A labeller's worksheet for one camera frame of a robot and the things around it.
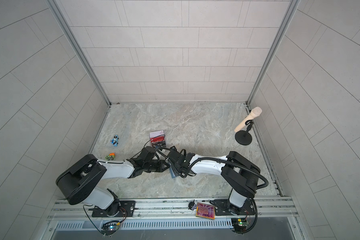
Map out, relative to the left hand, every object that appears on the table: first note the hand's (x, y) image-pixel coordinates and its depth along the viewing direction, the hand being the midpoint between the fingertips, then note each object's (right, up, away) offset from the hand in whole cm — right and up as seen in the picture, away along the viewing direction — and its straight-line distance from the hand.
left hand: (173, 166), depth 86 cm
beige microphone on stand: (+44, +16, +10) cm, 48 cm away
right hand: (+2, -2, 0) cm, 3 cm away
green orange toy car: (-37, +6, +1) cm, 37 cm away
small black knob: (+10, -12, -16) cm, 22 cm away
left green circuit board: (-26, -20, -20) cm, 39 cm away
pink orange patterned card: (+17, -15, -16) cm, 28 cm away
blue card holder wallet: (0, -2, -5) cm, 5 cm away
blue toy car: (-38, +13, +8) cm, 41 cm away
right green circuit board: (+32, -21, -18) cm, 42 cm away
